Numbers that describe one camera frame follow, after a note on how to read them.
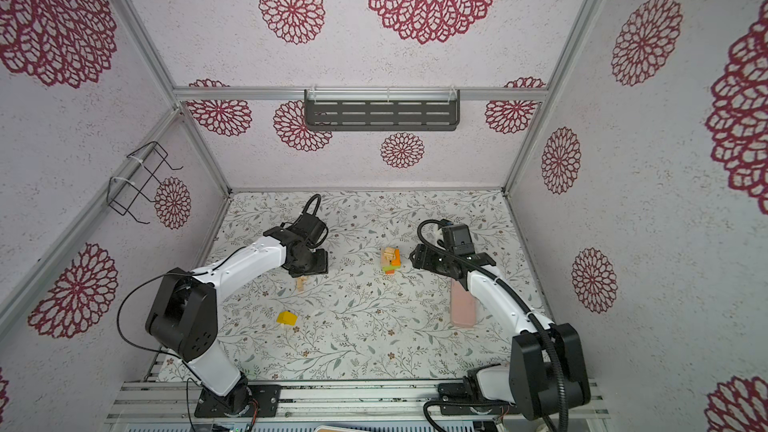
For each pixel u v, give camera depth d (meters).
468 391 0.66
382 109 0.94
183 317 0.46
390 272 0.97
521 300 0.48
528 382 0.41
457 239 0.66
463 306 0.90
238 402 0.65
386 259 0.93
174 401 0.75
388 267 0.94
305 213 0.75
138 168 0.78
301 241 0.67
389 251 0.92
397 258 0.94
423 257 0.76
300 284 0.93
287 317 0.87
